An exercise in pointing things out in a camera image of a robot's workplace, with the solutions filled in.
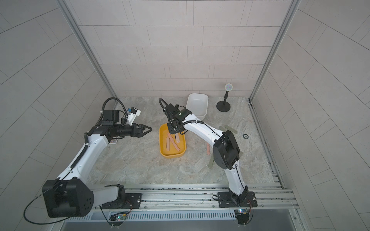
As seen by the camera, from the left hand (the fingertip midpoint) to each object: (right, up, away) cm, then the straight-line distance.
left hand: (149, 127), depth 77 cm
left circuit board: (-9, -40, -12) cm, 43 cm away
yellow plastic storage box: (+10, -13, +12) cm, 21 cm away
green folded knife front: (+34, -22, +7) cm, 42 cm away
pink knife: (+15, -7, +5) cm, 17 cm away
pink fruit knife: (+8, -12, +14) cm, 20 cm away
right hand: (+12, -3, +10) cm, 16 cm away
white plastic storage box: (+27, +15, +34) cm, 46 cm away
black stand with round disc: (+49, +13, +34) cm, 61 cm away
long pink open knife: (+34, -16, +12) cm, 39 cm away
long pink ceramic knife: (+12, -12, +14) cm, 22 cm away
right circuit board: (+48, -41, -9) cm, 64 cm away
